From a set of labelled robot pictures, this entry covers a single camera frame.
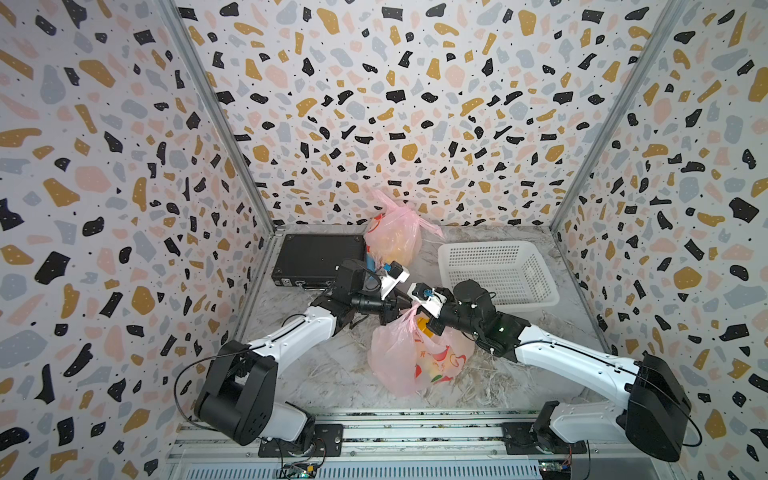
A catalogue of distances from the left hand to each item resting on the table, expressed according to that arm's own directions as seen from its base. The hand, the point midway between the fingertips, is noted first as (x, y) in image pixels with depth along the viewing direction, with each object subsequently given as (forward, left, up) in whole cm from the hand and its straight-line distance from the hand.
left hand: (419, 308), depth 76 cm
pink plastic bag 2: (-12, +4, -2) cm, 13 cm away
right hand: (+2, +1, +1) cm, 2 cm away
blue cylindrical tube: (+28, +15, -17) cm, 36 cm away
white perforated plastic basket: (+27, -36, -20) cm, 50 cm away
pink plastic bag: (+34, +6, -8) cm, 35 cm away
